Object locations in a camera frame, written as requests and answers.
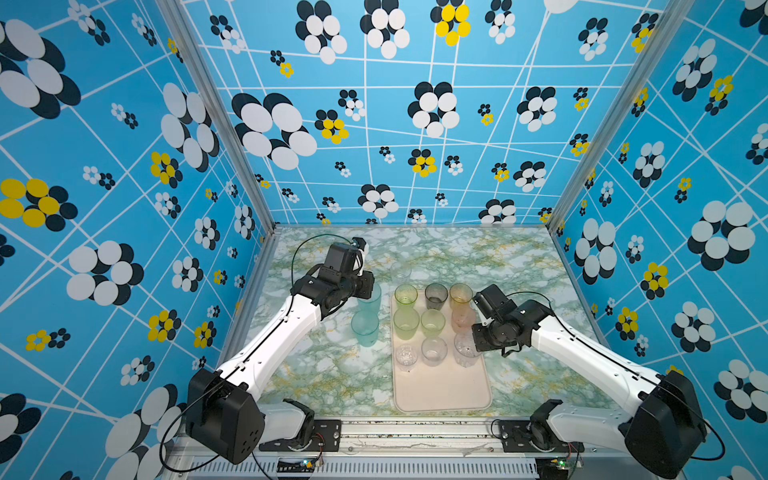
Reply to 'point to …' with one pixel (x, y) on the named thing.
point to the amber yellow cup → (460, 295)
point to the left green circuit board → (305, 466)
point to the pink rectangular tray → (426, 377)
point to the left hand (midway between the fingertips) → (371, 277)
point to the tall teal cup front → (365, 324)
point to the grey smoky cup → (436, 294)
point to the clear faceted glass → (465, 350)
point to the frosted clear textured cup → (433, 351)
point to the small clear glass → (406, 356)
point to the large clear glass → (400, 272)
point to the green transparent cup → (405, 295)
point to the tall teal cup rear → (373, 303)
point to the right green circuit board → (552, 468)
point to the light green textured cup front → (432, 323)
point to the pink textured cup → (462, 319)
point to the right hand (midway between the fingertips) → (481, 339)
